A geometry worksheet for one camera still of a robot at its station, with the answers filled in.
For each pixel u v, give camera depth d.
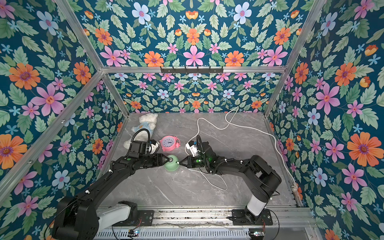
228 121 1.14
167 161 0.81
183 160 0.80
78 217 0.40
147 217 0.74
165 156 0.80
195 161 0.75
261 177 0.49
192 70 0.93
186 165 0.78
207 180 0.84
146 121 1.04
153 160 0.74
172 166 0.82
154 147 0.78
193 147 0.80
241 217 0.74
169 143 1.01
